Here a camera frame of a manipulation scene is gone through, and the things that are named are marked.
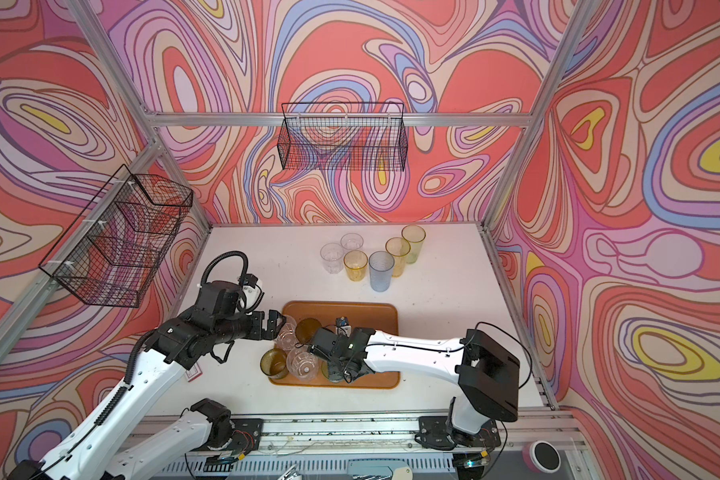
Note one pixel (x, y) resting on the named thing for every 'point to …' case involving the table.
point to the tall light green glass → (415, 235)
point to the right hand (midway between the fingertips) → (346, 374)
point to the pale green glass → (333, 372)
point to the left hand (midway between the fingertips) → (275, 316)
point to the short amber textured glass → (274, 364)
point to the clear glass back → (302, 365)
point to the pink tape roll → (541, 456)
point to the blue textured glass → (380, 266)
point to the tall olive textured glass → (306, 328)
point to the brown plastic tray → (378, 316)
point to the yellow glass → (355, 262)
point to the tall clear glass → (331, 255)
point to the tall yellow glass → (399, 247)
